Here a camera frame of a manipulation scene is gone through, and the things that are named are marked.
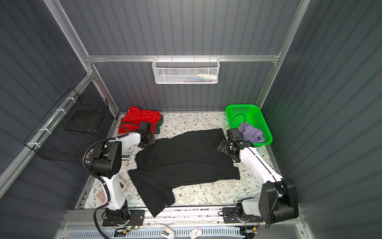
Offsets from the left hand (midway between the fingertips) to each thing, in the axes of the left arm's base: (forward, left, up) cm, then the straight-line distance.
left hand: (151, 141), depth 103 cm
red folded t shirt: (+21, +14, +5) cm, 25 cm away
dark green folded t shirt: (+14, -4, +1) cm, 15 cm away
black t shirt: (-19, -9, +1) cm, 21 cm away
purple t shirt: (-2, -68, +7) cm, 69 cm away
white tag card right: (-54, -28, 0) cm, 60 cm away
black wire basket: (-13, +34, +28) cm, 46 cm away
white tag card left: (-53, -15, +1) cm, 55 cm away
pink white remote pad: (-35, +22, 0) cm, 41 cm away
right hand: (-16, -49, +10) cm, 53 cm away
